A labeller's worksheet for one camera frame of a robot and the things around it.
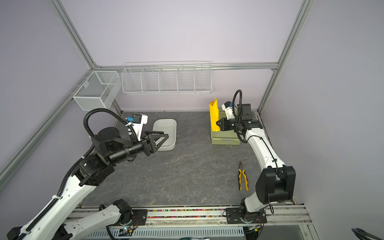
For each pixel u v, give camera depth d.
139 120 0.50
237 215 0.74
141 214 0.76
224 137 0.97
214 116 0.83
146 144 0.50
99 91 0.98
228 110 0.74
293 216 0.76
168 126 1.09
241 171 0.88
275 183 0.43
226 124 0.73
